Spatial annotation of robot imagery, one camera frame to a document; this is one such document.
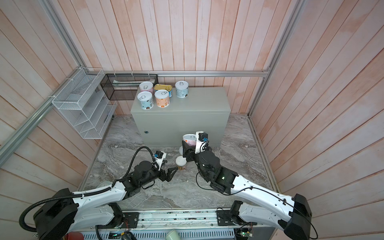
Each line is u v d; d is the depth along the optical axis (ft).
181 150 2.98
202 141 1.85
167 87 2.62
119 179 2.05
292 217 1.31
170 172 2.36
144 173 2.04
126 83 2.89
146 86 2.57
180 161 2.84
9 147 1.70
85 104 2.47
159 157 2.30
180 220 2.45
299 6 2.22
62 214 1.35
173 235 2.09
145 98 2.40
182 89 2.60
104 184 2.74
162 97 2.43
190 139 2.14
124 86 3.42
